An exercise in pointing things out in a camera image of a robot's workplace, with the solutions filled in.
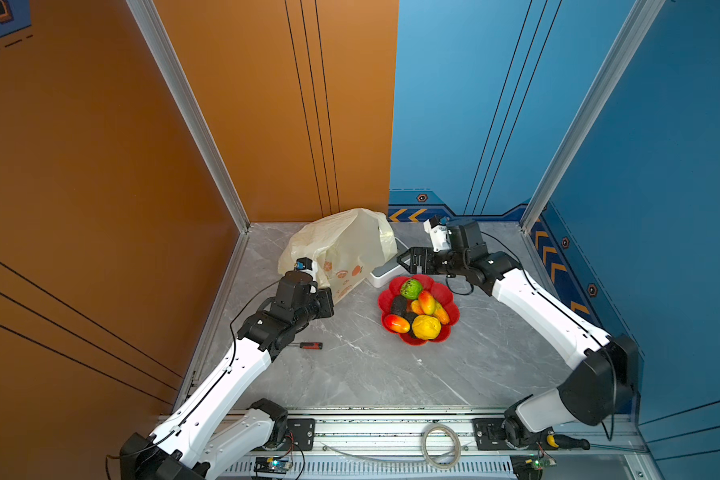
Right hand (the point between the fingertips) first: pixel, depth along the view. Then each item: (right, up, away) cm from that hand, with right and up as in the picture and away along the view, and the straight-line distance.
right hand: (408, 259), depth 80 cm
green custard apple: (+3, -10, +14) cm, 18 cm away
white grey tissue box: (-3, -5, +18) cm, 19 cm away
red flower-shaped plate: (+13, -12, +18) cm, 25 cm away
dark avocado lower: (+2, -17, +9) cm, 19 cm away
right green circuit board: (+30, -47, -10) cm, 57 cm away
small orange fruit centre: (+4, -15, +13) cm, 21 cm away
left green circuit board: (-34, -49, -9) cm, 60 cm away
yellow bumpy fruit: (+5, -19, +3) cm, 20 cm away
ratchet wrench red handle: (-28, -26, +7) cm, 38 cm away
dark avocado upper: (-1, -15, +12) cm, 19 cm away
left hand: (-20, -8, -2) cm, 22 cm away
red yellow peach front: (-3, -19, +5) cm, 19 cm away
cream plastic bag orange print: (-18, +4, +29) cm, 34 cm away
